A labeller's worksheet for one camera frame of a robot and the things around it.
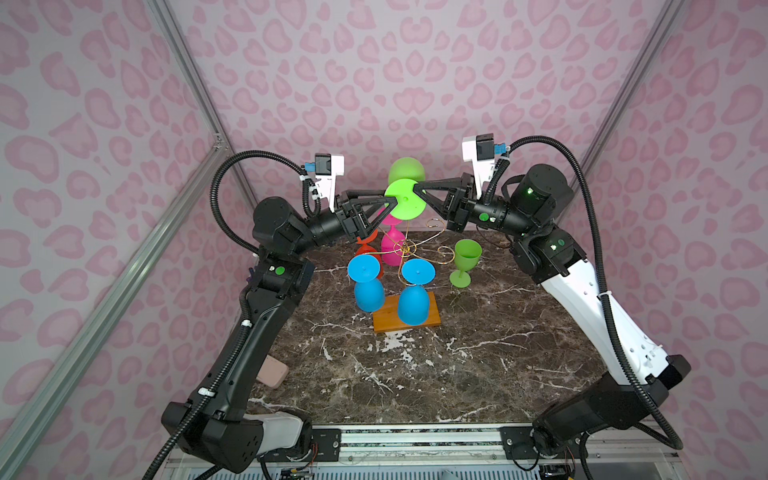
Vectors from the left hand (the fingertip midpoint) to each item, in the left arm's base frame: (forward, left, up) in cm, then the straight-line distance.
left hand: (393, 197), depth 51 cm
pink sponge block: (-11, +35, -53) cm, 65 cm away
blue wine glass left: (+1, +7, -30) cm, 31 cm away
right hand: (0, -4, +1) cm, 5 cm away
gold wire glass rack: (+33, -20, -54) cm, 66 cm away
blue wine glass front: (-3, -4, -29) cm, 29 cm away
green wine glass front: (+21, -23, -41) cm, 51 cm away
